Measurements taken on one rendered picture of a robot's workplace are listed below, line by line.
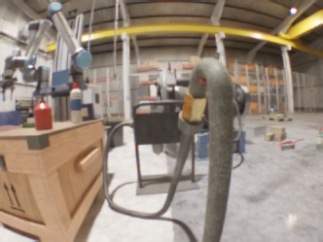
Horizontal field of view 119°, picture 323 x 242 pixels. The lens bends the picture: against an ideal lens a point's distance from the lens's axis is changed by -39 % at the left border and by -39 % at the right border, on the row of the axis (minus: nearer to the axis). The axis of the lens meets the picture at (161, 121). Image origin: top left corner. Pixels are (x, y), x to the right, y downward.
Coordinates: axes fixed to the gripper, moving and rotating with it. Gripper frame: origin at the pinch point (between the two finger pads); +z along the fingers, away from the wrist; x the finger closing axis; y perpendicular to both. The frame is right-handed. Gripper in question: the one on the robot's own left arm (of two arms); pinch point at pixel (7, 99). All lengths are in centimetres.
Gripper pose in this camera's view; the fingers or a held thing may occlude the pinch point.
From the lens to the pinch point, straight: 137.1
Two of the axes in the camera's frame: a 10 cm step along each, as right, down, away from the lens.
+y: -0.6, 0.8, -10.0
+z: 0.5, 10.0, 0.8
